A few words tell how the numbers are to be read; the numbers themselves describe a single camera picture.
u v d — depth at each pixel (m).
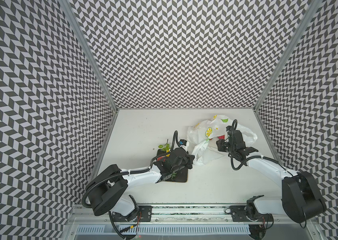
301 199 0.42
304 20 0.71
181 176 0.83
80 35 0.81
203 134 0.89
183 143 0.74
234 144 0.67
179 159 0.62
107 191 0.42
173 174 0.82
